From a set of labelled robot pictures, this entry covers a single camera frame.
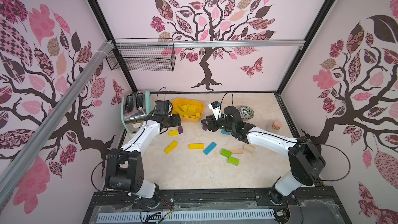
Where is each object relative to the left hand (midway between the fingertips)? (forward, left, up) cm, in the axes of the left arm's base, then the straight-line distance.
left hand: (176, 123), depth 89 cm
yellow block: (0, +3, -11) cm, 12 cm away
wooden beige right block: (-12, -43, -9) cm, 45 cm away
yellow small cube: (+12, -13, -9) cm, 19 cm away
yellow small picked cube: (+12, -4, -9) cm, 15 cm away
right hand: (-2, -17, +8) cm, 19 cm away
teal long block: (-11, -20, -11) cm, 25 cm away
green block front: (-19, -33, -11) cm, 40 cm away
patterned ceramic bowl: (+15, -47, -10) cm, 50 cm away
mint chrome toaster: (+7, +23, +7) cm, 25 cm away
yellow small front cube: (+11, -9, -9) cm, 17 cm away
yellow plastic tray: (+20, 0, -9) cm, 22 cm away
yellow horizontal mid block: (-10, -12, -10) cm, 19 cm away
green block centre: (-14, -29, -10) cm, 34 cm away
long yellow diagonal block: (-10, +4, -12) cm, 16 cm away
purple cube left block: (+1, -1, -10) cm, 10 cm away
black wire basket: (+36, +13, +23) cm, 45 cm away
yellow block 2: (+18, -8, -9) cm, 22 cm away
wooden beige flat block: (-13, -36, -11) cm, 40 cm away
